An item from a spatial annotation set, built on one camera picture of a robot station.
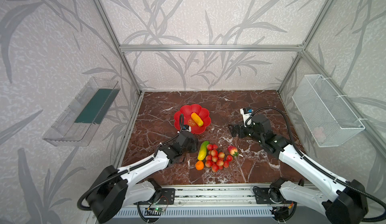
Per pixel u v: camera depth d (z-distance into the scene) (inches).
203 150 33.9
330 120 24.8
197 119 39.1
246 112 26.8
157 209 27.8
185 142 25.1
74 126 25.2
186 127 30.3
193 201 28.6
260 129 22.8
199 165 31.7
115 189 15.7
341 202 14.8
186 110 41.3
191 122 40.1
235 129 27.5
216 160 31.6
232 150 33.4
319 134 28.5
